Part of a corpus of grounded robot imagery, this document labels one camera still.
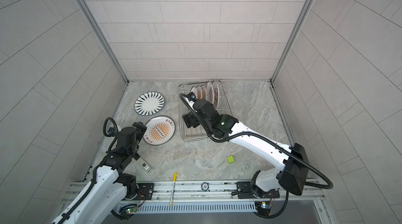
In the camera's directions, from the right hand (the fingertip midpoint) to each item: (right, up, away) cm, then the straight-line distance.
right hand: (190, 110), depth 73 cm
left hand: (-25, -8, +9) cm, 28 cm away
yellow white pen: (-8, -33, +2) cm, 34 cm away
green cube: (+20, -25, +6) cm, 33 cm away
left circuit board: (-24, -40, -9) cm, 48 cm away
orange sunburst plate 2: (0, +10, +24) cm, 26 cm away
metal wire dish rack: (+2, -15, +15) cm, 21 cm away
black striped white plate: (-31, +1, +30) cm, 43 cm away
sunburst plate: (+6, +9, +21) cm, 23 cm away
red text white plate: (+9, +9, +24) cm, 27 cm away
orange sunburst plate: (-20, -13, +18) cm, 30 cm away
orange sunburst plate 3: (+3, +9, +22) cm, 24 cm away
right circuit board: (+33, -42, -5) cm, 54 cm away
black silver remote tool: (-23, -27, +2) cm, 35 cm away
